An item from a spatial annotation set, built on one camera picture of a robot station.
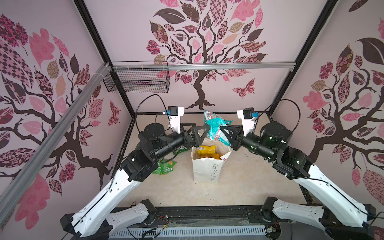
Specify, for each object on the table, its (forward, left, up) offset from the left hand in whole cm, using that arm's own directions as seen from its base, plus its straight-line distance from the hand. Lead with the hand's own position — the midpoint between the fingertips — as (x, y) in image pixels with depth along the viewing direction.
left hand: (203, 129), depth 54 cm
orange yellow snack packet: (-2, -7, -18) cm, 19 cm away
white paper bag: (-3, -3, -19) cm, 19 cm away
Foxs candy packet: (+15, +13, -41) cm, 45 cm away
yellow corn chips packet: (+12, -1, -36) cm, 38 cm away
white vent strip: (-29, +7, -43) cm, 52 cm away
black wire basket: (+52, +40, -10) cm, 66 cm away
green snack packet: (+1, +21, -38) cm, 44 cm away
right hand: (+2, -8, +1) cm, 8 cm away
